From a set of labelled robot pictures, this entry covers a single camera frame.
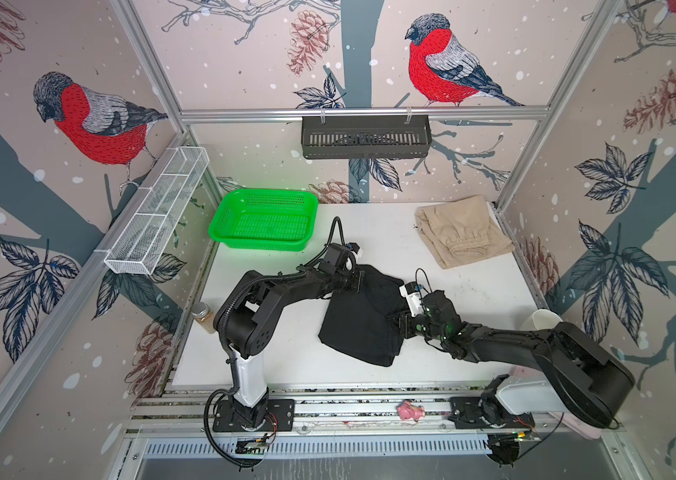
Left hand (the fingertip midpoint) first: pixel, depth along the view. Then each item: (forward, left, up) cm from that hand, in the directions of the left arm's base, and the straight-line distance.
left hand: (366, 281), depth 93 cm
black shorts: (-13, +1, -3) cm, 13 cm away
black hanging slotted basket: (+45, -1, +24) cm, 51 cm away
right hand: (-13, -6, -2) cm, 14 cm away
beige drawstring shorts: (+21, -36, 0) cm, 42 cm away
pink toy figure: (-36, -9, -2) cm, 37 cm away
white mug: (-14, -50, +1) cm, 52 cm away
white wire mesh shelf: (-4, +57, +25) cm, 62 cm away
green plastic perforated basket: (+32, +38, -5) cm, 51 cm away
